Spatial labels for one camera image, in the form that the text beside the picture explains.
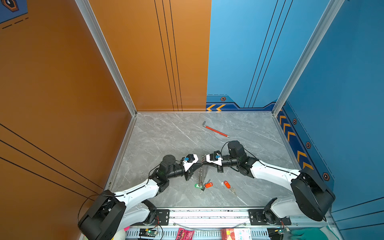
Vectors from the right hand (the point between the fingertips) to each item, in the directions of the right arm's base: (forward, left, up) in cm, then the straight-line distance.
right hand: (203, 161), depth 78 cm
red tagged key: (-8, -14, -14) cm, 21 cm away
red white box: (-30, -14, -11) cm, 35 cm away
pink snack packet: (-30, +10, -13) cm, 34 cm away
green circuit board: (-29, +27, -15) cm, 42 cm away
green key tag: (-8, +3, -13) cm, 16 cm away
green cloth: (-30, -48, -14) cm, 58 cm away
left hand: (-1, +1, 0) cm, 2 cm away
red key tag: (-8, -3, -13) cm, 16 cm away
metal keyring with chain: (-4, +2, -3) cm, 5 cm away
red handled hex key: (+37, -2, -13) cm, 39 cm away
